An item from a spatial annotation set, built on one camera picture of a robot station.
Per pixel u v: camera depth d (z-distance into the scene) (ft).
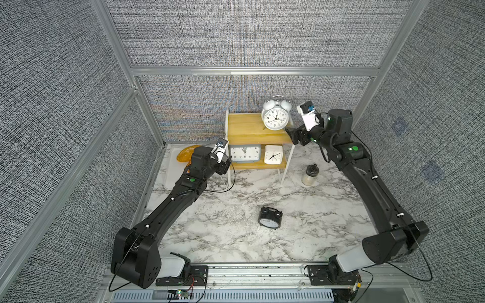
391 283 2.41
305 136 2.09
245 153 2.87
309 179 3.35
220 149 2.21
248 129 2.62
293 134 2.09
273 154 2.86
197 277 2.39
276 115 2.44
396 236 1.30
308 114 1.93
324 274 2.39
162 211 1.57
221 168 2.35
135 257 1.33
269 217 2.63
